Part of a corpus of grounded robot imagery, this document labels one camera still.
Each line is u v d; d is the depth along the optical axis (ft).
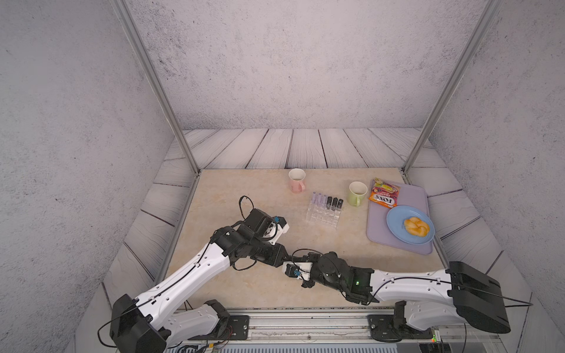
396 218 3.22
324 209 3.30
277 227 2.01
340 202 3.15
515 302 1.27
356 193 3.24
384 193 3.52
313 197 3.29
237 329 2.39
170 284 1.40
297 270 2.00
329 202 3.24
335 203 3.22
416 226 3.10
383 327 2.38
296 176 3.46
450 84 2.89
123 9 2.29
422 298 1.54
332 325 2.43
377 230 3.23
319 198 3.24
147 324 1.25
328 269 1.84
